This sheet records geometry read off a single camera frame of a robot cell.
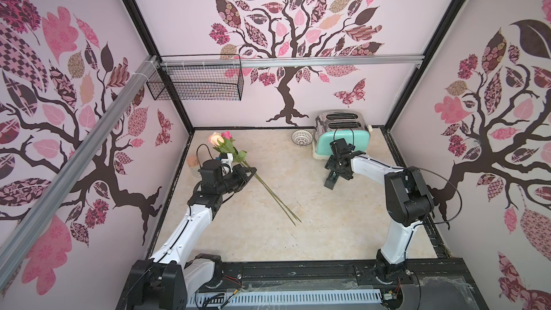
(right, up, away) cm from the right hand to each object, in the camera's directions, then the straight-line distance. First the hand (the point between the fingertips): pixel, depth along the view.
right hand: (334, 165), depth 99 cm
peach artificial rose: (-46, +9, -18) cm, 51 cm away
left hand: (-35, -1, -20) cm, 40 cm away
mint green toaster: (+1, +19, -1) cm, 19 cm away
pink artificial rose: (-22, -17, -23) cm, 36 cm away
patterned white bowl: (-14, +14, +15) cm, 24 cm away
